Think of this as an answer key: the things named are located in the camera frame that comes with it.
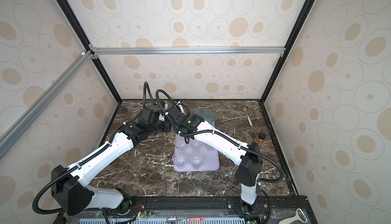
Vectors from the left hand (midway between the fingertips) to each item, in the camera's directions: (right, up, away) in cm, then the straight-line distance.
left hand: (177, 120), depth 77 cm
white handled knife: (+45, +7, +37) cm, 58 cm away
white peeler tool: (+55, -46, -7) cm, 72 cm away
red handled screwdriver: (+10, -45, -7) cm, 47 cm away
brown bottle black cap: (+47, -11, +13) cm, 50 cm away
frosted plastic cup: (+9, -23, +12) cm, 28 cm away
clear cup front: (+17, -17, +13) cm, 27 cm away
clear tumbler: (-1, -14, +16) cm, 21 cm away
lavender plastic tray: (+18, -26, +11) cm, 33 cm away
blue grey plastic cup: (+9, +6, +33) cm, 34 cm away
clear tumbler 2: (+9, -16, +18) cm, 26 cm away
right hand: (+2, 0, +2) cm, 3 cm away
